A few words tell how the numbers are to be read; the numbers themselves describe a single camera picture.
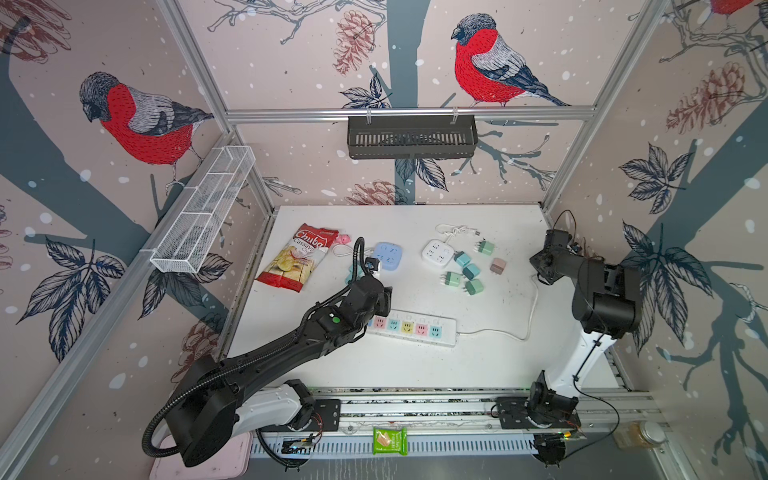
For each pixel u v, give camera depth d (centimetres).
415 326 86
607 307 52
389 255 104
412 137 104
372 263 71
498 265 101
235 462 66
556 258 76
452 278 98
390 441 69
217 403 40
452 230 110
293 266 98
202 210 78
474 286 95
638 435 63
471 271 100
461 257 103
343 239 109
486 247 107
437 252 104
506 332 86
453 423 73
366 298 60
